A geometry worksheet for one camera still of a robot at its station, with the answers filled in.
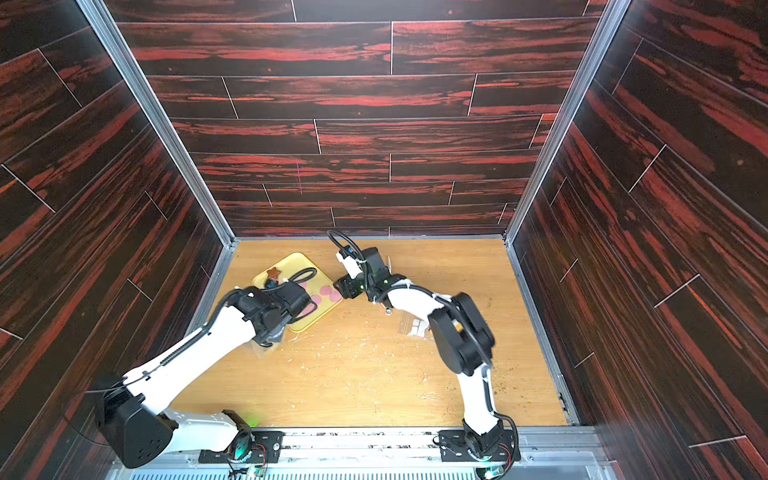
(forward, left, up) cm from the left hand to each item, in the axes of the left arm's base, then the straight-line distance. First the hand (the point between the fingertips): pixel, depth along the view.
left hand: (265, 330), depth 78 cm
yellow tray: (+35, +5, -15) cm, 39 cm away
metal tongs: (+16, -32, -15) cm, 39 cm away
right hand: (+23, -19, -5) cm, 31 cm away
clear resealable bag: (+9, -42, -14) cm, 45 cm away
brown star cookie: (+30, +10, -14) cm, 35 cm away
